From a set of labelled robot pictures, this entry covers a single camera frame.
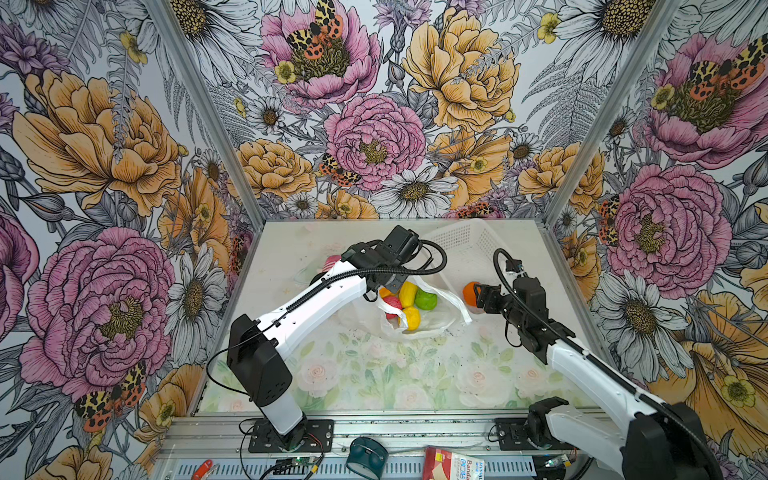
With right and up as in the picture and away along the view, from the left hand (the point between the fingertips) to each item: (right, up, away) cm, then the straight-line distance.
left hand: (382, 276), depth 80 cm
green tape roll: (-3, -37, -15) cm, 40 cm away
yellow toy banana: (+7, -6, +15) cm, 18 cm away
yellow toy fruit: (+8, -12, +9) cm, 18 cm away
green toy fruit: (+13, -9, +14) cm, 21 cm away
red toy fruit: (+3, -8, +13) cm, 16 cm away
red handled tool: (-41, -44, -10) cm, 61 cm away
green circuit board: (-18, -42, -9) cm, 47 cm away
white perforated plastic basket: (+32, +8, +32) cm, 46 cm away
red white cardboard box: (+13, -41, -12) cm, 45 cm away
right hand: (+29, -6, +6) cm, 30 cm away
